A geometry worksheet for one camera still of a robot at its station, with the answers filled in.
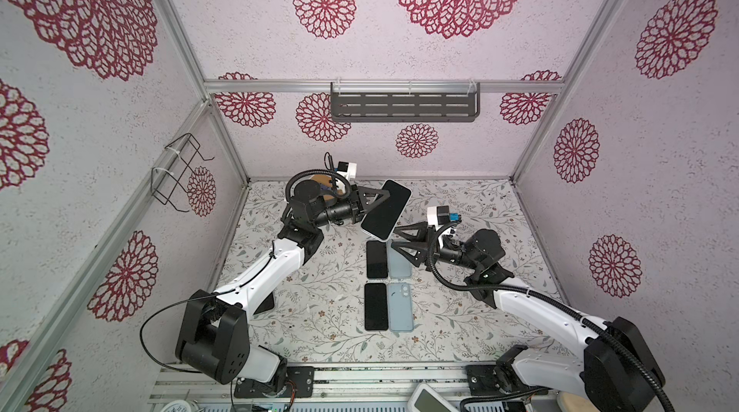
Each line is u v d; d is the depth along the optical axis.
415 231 0.68
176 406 0.68
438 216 0.57
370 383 0.75
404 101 0.93
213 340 0.42
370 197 0.67
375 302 0.87
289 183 0.54
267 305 0.87
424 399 0.68
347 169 0.69
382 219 0.66
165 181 0.73
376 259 0.95
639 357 0.42
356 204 0.62
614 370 0.40
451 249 0.61
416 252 0.63
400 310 0.86
